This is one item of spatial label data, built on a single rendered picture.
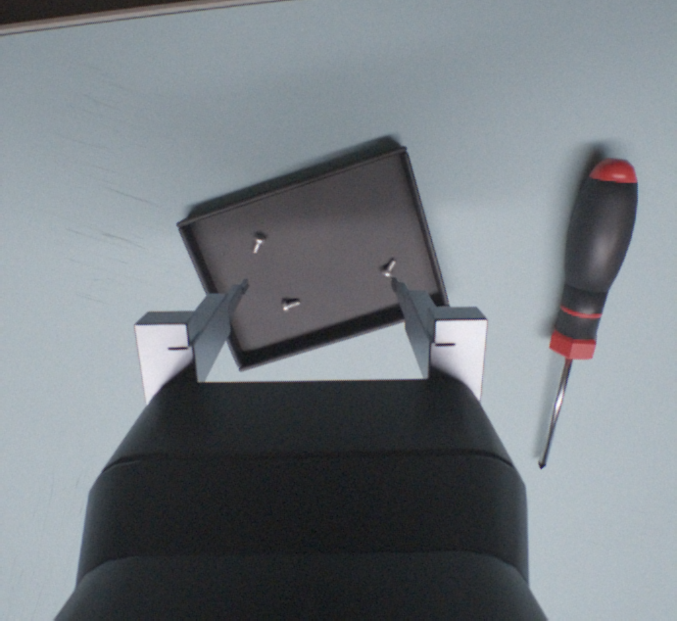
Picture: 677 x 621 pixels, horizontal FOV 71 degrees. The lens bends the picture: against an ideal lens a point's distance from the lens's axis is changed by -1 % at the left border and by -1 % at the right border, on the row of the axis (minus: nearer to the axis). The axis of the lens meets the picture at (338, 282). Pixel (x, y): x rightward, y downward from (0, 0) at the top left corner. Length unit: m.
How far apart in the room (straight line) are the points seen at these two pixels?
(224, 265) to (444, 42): 0.14
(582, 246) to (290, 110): 0.15
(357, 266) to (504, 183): 0.08
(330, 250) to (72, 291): 0.13
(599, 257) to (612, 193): 0.03
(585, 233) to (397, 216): 0.09
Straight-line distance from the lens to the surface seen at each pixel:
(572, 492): 0.34
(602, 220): 0.24
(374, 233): 0.23
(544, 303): 0.27
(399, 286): 0.15
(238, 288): 0.15
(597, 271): 0.25
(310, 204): 0.23
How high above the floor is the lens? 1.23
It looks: 73 degrees down
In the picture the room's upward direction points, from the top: 177 degrees clockwise
